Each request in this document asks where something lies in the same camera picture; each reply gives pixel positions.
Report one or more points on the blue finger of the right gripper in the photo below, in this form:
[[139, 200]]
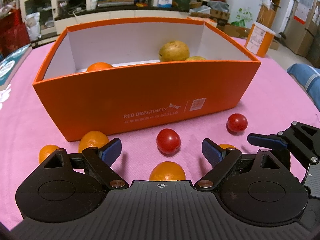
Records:
[[271, 141]]

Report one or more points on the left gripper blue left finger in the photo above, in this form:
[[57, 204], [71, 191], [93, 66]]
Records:
[[110, 152]]

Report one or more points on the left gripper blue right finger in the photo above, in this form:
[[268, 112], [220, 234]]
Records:
[[212, 152]]

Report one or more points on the small orange kumquat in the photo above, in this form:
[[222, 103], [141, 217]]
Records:
[[46, 151], [93, 139], [167, 171], [225, 146]]

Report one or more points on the red cherry tomato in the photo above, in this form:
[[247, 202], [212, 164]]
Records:
[[168, 141], [237, 123]]

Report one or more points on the large orange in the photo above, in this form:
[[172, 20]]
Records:
[[99, 66]]

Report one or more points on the small yellow potato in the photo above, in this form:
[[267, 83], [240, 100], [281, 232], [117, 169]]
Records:
[[195, 58]]

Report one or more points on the large yellow potato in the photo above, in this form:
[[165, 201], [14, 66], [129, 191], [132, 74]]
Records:
[[174, 51]]

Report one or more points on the blue striped cushion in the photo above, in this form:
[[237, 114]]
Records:
[[308, 78]]

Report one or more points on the orange cardboard box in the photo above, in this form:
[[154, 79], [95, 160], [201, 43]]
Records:
[[139, 91]]

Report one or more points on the pink flower tablecloth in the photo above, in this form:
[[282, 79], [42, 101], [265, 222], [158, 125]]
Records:
[[271, 103]]

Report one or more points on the orange white canister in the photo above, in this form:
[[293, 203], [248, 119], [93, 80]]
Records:
[[259, 39]]

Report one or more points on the teal book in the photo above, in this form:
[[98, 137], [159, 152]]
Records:
[[11, 64]]

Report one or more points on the white tv cabinet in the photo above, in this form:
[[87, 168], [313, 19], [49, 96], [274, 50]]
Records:
[[60, 25]]

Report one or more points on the white chest freezer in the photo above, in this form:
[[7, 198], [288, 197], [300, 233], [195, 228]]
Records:
[[243, 13]]

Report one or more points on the red gift bag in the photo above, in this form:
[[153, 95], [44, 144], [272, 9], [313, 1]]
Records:
[[13, 33]]

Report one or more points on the white glass door cabinet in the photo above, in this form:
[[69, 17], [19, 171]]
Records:
[[48, 12]]

